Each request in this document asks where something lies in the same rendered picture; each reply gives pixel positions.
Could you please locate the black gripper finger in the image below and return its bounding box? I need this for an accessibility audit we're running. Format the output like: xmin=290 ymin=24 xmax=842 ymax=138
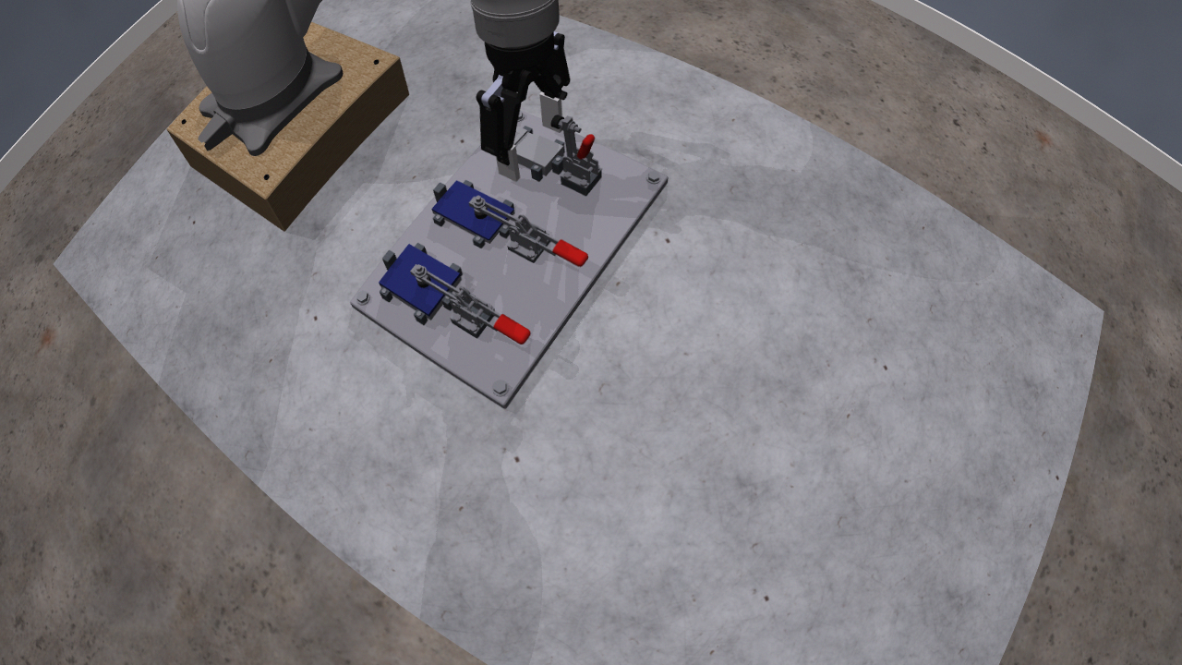
xmin=535 ymin=31 xmax=570 ymax=133
xmin=476 ymin=70 xmax=533 ymax=182

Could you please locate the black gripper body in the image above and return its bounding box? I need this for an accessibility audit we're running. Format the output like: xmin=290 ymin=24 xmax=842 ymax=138
xmin=485 ymin=32 xmax=554 ymax=92

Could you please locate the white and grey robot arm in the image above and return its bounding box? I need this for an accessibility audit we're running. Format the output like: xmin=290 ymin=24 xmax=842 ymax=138
xmin=177 ymin=0 xmax=560 ymax=156

